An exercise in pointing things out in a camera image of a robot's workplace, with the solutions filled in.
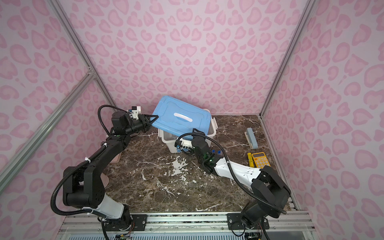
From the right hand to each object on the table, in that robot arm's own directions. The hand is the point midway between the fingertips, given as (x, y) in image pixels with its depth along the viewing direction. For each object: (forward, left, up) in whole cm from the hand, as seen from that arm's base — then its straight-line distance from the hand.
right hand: (195, 130), depth 81 cm
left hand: (+4, +20, +7) cm, 21 cm away
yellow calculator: (-6, -40, -22) cm, 46 cm away
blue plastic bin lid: (+9, +9, +1) cm, 12 cm away
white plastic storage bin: (-1, +16, -7) cm, 18 cm away
